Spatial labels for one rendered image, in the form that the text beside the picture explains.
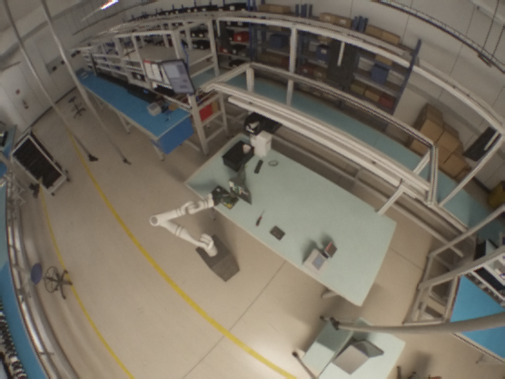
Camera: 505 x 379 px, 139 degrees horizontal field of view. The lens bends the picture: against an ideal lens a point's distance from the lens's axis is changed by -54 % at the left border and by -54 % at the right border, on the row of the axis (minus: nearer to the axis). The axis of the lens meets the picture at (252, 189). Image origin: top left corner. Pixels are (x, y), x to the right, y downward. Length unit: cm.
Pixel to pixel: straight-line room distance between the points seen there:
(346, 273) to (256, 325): 133
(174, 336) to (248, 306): 103
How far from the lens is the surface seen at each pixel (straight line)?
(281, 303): 266
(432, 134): 428
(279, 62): 544
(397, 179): 119
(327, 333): 246
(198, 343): 279
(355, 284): 182
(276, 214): 184
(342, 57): 268
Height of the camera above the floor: 265
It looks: 57 degrees down
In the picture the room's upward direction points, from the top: 4 degrees counter-clockwise
